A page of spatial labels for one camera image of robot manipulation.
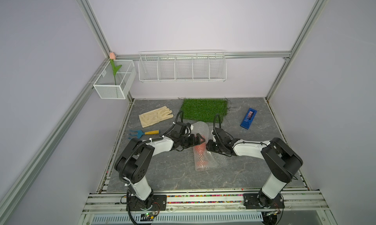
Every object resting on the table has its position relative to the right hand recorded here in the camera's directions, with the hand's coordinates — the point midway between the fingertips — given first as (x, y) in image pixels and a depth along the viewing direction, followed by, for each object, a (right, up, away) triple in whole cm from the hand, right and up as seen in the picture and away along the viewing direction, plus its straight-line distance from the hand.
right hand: (205, 145), depth 93 cm
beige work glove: (-38, +18, +16) cm, 45 cm away
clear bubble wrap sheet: (+6, -7, -6) cm, 11 cm away
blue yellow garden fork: (-44, +7, +6) cm, 45 cm away
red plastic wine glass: (-3, -3, -11) cm, 12 cm away
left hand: (-3, +3, -4) cm, 6 cm away
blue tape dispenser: (+31, +17, +9) cm, 37 cm away
